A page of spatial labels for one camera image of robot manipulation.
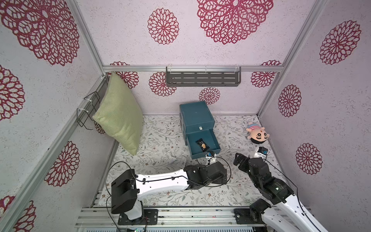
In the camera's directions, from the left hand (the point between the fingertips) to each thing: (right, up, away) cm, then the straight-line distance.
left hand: (218, 174), depth 74 cm
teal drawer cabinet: (-11, +31, +18) cm, 37 cm away
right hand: (+12, +9, +3) cm, 16 cm away
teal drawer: (-1, +18, +25) cm, 30 cm away
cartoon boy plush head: (+32, +20, +24) cm, 45 cm away
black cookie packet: (-6, +13, +18) cm, 23 cm away
